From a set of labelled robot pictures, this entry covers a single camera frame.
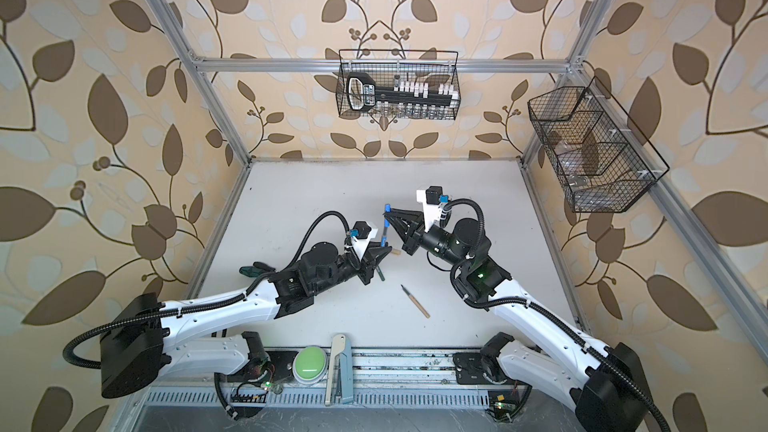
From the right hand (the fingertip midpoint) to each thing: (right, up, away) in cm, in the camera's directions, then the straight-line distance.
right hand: (388, 217), depth 66 cm
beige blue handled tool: (-12, -34, +9) cm, 37 cm away
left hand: (0, -8, +6) cm, 10 cm away
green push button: (-20, -38, +8) cm, 43 cm away
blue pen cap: (-1, -2, +1) cm, 2 cm away
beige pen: (+8, -27, +20) cm, 34 cm away
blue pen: (-1, -5, +4) cm, 6 cm away
